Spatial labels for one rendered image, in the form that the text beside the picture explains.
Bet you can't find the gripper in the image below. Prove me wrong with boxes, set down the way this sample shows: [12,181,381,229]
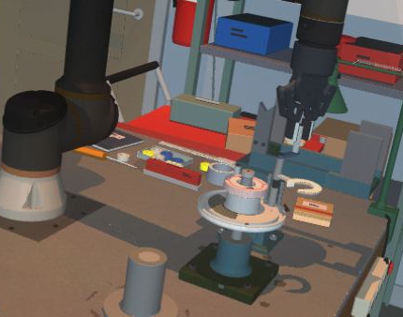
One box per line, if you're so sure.
[276,39,338,142]

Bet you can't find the light grey pin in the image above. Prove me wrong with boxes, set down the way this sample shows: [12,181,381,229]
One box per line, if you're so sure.
[293,123,304,154]

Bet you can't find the teal knife-edge ways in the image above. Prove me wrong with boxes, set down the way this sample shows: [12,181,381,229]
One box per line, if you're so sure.
[235,99,395,201]

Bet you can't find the pink grinding wheel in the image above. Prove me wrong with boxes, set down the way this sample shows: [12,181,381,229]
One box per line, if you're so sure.
[223,174,272,199]

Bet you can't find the grey balancing arbor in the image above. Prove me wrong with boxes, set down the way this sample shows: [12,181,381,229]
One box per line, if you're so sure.
[223,167,266,216]

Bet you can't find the red and grey level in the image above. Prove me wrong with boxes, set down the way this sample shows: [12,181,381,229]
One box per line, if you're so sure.
[142,157,202,192]

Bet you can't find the small red tray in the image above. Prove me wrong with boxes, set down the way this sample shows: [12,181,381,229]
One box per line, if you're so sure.
[303,132,328,154]

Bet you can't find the brown cardboard box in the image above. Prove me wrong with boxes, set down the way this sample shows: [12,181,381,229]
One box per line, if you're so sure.
[311,116,362,160]

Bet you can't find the orange cardboard box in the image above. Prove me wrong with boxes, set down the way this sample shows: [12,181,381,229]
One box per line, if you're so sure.
[224,116,257,155]

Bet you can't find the white hook spanner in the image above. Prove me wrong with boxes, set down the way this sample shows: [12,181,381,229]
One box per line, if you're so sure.
[279,175,323,198]

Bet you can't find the blue box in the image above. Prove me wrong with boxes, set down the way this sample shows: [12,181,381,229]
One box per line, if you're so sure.
[214,12,294,57]

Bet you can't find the red box with black lid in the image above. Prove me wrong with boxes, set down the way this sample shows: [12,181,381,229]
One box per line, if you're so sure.
[336,34,403,85]

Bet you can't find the green desk lamp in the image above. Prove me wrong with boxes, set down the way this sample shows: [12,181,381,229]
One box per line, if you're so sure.
[325,58,403,219]

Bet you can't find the grey-green box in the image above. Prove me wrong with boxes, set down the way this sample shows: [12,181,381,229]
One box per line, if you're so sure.
[169,92,243,135]

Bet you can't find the cream box with red stripe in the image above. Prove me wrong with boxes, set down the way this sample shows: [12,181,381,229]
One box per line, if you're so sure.
[291,196,336,228]

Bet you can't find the steel ruler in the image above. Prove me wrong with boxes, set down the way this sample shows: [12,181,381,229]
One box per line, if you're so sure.
[157,140,237,165]

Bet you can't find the grey-green shelf unit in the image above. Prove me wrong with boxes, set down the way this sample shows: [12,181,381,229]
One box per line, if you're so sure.
[183,0,403,317]

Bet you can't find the red fire extinguisher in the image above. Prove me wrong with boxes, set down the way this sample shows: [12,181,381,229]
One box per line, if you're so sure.
[172,0,206,48]

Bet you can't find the grey parts tray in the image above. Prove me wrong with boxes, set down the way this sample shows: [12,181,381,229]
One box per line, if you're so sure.
[136,145,194,170]

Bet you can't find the red platform trolley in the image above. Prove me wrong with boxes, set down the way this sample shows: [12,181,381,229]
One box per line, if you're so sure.
[105,60,257,161]

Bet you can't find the blue cylinder stand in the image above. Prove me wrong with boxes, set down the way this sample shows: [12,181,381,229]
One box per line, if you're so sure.
[209,230,254,279]

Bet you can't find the black notebook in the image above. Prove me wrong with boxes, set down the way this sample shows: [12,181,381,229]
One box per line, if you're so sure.
[92,129,145,153]

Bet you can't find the cream power strip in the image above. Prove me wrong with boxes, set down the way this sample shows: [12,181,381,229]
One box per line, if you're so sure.
[351,256,396,317]

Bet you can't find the grey cylinder on tan disc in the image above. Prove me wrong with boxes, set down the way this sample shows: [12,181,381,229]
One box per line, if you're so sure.
[101,247,180,317]

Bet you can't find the grey ring sleeve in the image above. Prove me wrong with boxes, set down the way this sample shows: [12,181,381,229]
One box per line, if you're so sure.
[205,161,236,186]

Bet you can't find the white ring balancing plate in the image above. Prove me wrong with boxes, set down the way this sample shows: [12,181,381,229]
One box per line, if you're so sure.
[197,189,287,234]

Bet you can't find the dark green base plate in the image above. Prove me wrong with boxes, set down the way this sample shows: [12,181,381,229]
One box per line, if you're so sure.
[178,241,280,305]

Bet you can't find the orange-handled screwdriver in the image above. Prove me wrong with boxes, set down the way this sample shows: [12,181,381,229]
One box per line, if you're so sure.
[70,145,139,170]

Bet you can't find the dark brown base plate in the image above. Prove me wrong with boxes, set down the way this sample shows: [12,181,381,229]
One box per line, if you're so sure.
[0,192,108,244]

